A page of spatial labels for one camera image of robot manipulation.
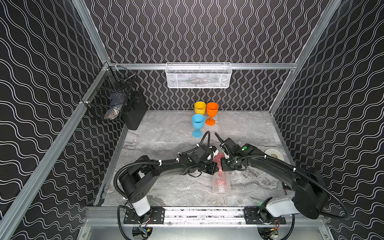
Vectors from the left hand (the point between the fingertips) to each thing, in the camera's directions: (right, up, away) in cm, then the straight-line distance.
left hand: (220, 168), depth 81 cm
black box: (-54, +34, +19) cm, 67 cm away
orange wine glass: (-2, +35, +19) cm, 40 cm away
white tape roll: (+38, +6, +15) cm, 42 cm away
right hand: (+3, +1, +2) cm, 4 cm away
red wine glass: (0, -7, -4) cm, 8 cm away
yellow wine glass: (-10, +36, +22) cm, 43 cm away
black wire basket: (-70, +40, +11) cm, 81 cm away
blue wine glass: (-12, +25, +12) cm, 30 cm away
